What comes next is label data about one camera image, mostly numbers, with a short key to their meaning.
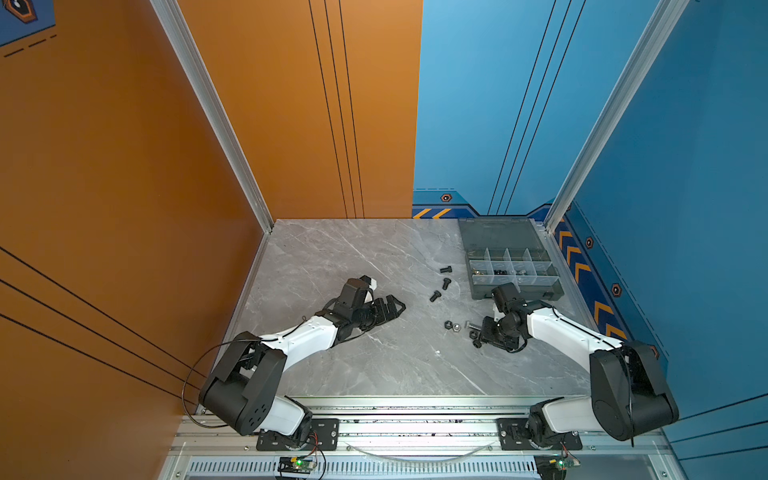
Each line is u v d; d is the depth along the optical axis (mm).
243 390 430
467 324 915
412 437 756
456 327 915
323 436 742
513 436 725
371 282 848
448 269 1052
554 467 705
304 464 700
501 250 1056
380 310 773
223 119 892
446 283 1021
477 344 870
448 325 915
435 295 990
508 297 725
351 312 696
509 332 740
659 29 715
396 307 803
